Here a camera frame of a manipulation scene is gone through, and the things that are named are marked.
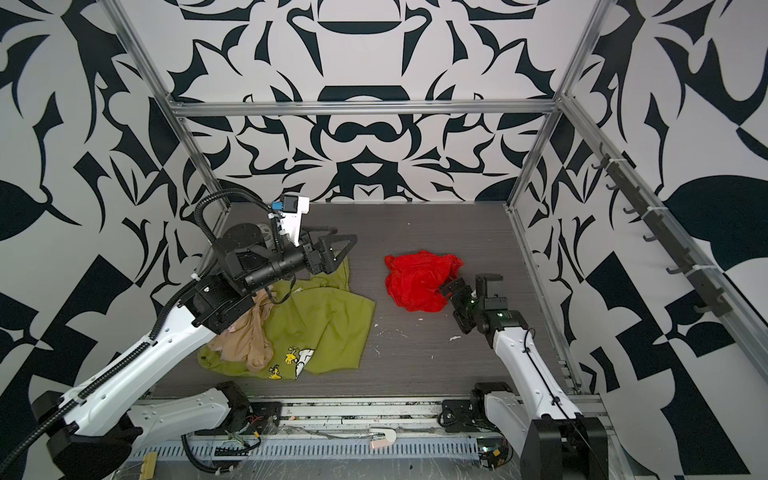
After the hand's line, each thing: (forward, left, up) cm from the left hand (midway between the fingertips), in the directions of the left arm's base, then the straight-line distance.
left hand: (347, 227), depth 58 cm
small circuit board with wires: (-34, -32, -43) cm, 63 cm away
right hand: (+1, -25, -31) cm, 39 cm away
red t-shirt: (+8, -16, -34) cm, 39 cm away
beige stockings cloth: (-9, +28, -32) cm, 44 cm away
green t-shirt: (-4, +10, -38) cm, 39 cm away
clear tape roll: (+33, +35, -40) cm, 63 cm away
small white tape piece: (-30, -7, -39) cm, 50 cm away
